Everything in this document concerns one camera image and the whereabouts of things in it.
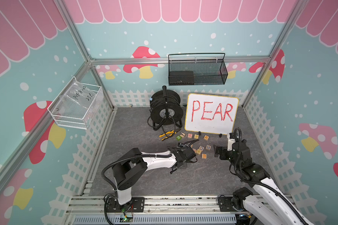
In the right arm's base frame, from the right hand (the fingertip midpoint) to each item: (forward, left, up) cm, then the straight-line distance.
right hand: (221, 145), depth 79 cm
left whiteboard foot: (+19, +8, -15) cm, 25 cm away
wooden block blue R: (+7, +4, -14) cm, 16 cm away
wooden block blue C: (+6, +8, -15) cm, 18 cm away
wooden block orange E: (+1, +7, -16) cm, 17 cm away
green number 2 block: (+14, +24, -15) cm, 31 cm away
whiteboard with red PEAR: (+26, 0, -2) cm, 26 cm away
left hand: (-5, +24, -16) cm, 29 cm away
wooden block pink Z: (+17, +15, -16) cm, 28 cm away
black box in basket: (+39, +21, +18) cm, 48 cm away
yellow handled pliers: (+21, +28, -16) cm, 38 cm away
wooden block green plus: (+15, +11, -15) cm, 24 cm away
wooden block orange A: (+15, +4, -15) cm, 21 cm away
